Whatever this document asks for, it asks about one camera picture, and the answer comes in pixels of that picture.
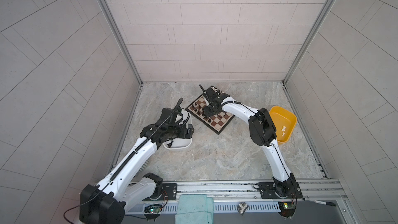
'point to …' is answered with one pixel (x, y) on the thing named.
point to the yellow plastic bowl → (285, 123)
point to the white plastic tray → (184, 117)
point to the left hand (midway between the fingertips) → (190, 128)
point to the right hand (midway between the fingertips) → (207, 112)
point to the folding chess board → (216, 121)
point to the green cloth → (195, 209)
